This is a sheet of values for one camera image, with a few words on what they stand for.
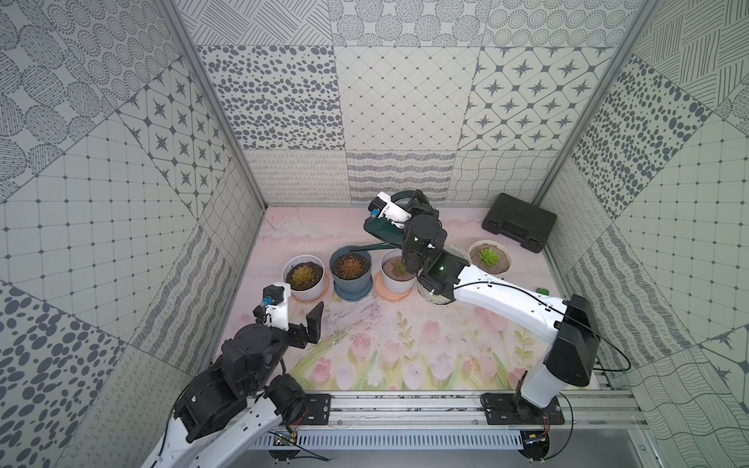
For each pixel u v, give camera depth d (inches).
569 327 17.2
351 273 34.9
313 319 22.5
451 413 29.4
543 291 36.7
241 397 18.0
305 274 34.6
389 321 35.6
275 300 20.5
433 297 22.1
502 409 28.5
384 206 24.2
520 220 42.6
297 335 22.2
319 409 28.9
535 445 28.3
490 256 35.5
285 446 27.8
